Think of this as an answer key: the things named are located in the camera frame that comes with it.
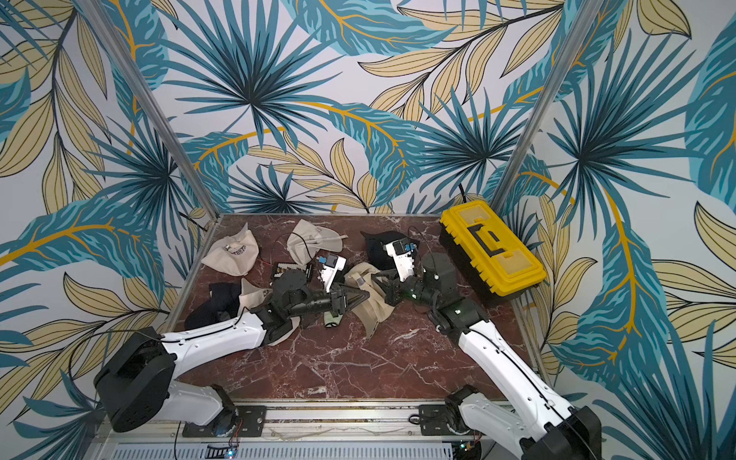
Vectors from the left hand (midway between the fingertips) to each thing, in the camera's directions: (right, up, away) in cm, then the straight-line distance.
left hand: (367, 300), depth 72 cm
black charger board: (-30, +6, +30) cm, 43 cm away
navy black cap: (-42, -4, +10) cm, 43 cm away
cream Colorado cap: (-32, -1, +7) cm, 33 cm away
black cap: (+3, +15, +35) cm, 38 cm away
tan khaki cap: (+2, -2, +1) cm, 3 cm away
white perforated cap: (-24, +16, +38) cm, 48 cm away
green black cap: (-12, -10, +17) cm, 23 cm away
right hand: (+2, +6, 0) cm, 7 cm away
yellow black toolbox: (+38, +10, +14) cm, 41 cm away
